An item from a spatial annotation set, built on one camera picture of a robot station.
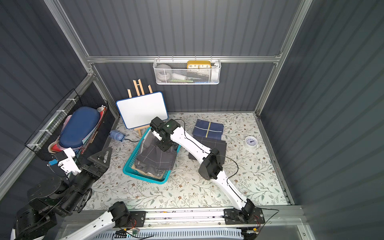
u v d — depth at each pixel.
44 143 0.62
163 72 0.83
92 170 0.45
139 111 0.94
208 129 1.08
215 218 0.75
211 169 0.60
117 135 1.02
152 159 0.83
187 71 0.90
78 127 0.69
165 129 0.62
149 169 0.85
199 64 0.87
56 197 0.35
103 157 0.99
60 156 0.45
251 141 0.99
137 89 0.93
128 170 0.84
